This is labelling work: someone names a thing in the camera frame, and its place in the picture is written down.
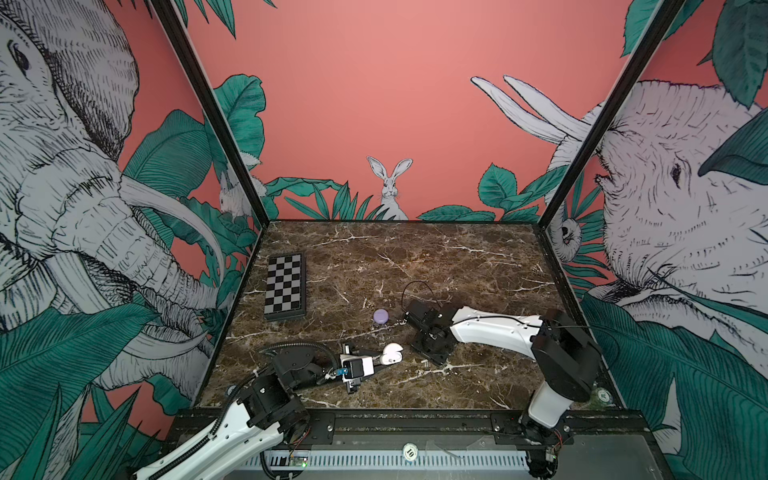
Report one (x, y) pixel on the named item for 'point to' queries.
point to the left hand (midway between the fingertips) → (389, 353)
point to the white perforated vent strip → (341, 459)
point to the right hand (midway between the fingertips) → (414, 351)
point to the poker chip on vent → (410, 451)
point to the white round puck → (391, 353)
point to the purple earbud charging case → (380, 316)
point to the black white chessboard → (285, 286)
